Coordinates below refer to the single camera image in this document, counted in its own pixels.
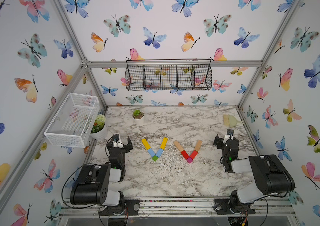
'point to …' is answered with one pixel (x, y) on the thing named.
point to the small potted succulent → (138, 114)
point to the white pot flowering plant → (99, 129)
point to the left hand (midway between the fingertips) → (122, 136)
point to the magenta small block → (189, 160)
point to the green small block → (155, 158)
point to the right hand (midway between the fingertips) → (227, 134)
